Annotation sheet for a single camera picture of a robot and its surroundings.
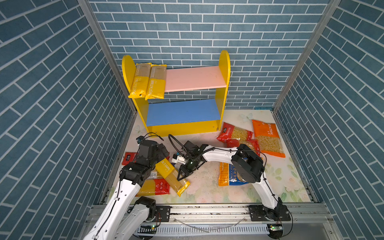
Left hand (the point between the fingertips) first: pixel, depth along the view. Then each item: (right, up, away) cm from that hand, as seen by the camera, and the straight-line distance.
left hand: (161, 150), depth 77 cm
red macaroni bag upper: (+41, +8, +25) cm, 48 cm away
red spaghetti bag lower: (-5, -21, +4) cm, 22 cm away
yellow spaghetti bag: (+3, -14, +6) cm, 15 cm away
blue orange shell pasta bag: (+36, -16, +5) cm, 40 cm away
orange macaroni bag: (+67, +2, +22) cm, 70 cm away
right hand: (+8, -16, +6) cm, 19 cm away
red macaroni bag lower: (+54, +1, +17) cm, 57 cm away
